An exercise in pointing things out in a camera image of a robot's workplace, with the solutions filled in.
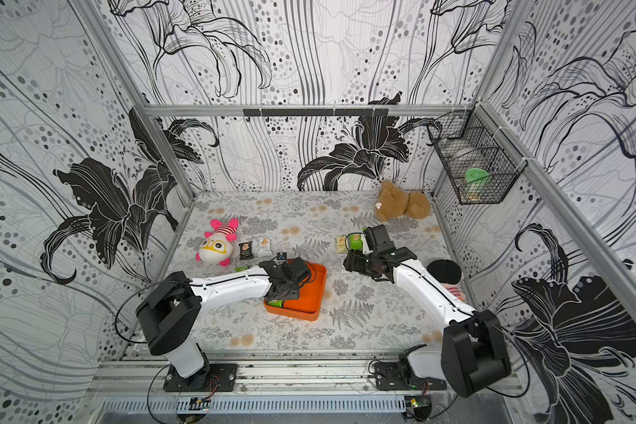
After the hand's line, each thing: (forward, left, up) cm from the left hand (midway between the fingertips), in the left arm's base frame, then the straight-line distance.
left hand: (288, 296), depth 88 cm
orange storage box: (-3, -8, +2) cm, 9 cm away
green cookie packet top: (+23, -24, +1) cm, 33 cm away
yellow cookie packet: (+22, -18, +1) cm, 28 cm away
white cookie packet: (+19, +11, -1) cm, 22 cm away
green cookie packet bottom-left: (-4, +3, +3) cm, 5 cm away
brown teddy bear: (+37, -39, +9) cm, 54 cm away
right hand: (+9, -22, +10) cm, 26 cm away
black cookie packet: (+17, +18, 0) cm, 25 cm away
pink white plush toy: (+15, +27, +6) cm, 31 cm away
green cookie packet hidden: (+10, +19, -1) cm, 21 cm away
